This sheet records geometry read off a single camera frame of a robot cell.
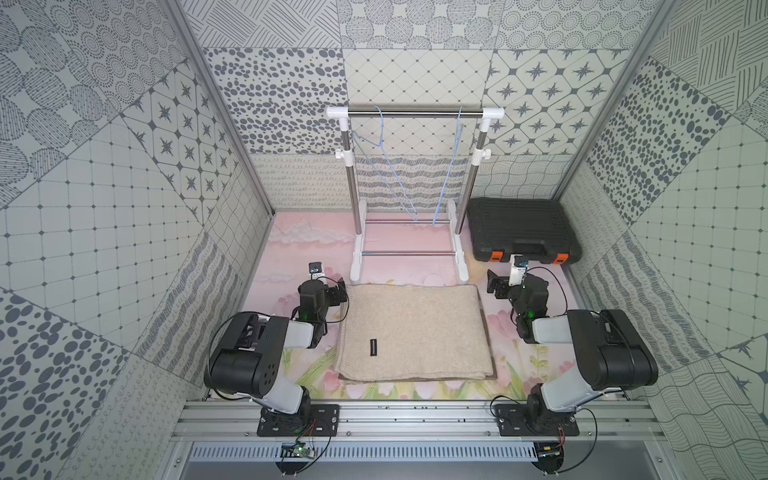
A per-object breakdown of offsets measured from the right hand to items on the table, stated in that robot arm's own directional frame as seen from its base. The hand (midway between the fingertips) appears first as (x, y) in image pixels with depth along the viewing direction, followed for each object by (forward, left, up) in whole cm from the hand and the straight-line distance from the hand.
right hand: (503, 273), depth 95 cm
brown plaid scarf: (-30, +8, -5) cm, 32 cm away
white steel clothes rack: (+32, +50, -2) cm, 60 cm away
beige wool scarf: (-18, +29, -4) cm, 35 cm away
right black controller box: (-47, -4, -10) cm, 48 cm away
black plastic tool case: (+22, -16, -2) cm, 27 cm away
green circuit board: (-48, +56, -6) cm, 74 cm away
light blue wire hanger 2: (+36, +42, +20) cm, 59 cm away
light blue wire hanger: (+36, +15, +15) cm, 41 cm away
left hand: (-2, +59, +1) cm, 59 cm away
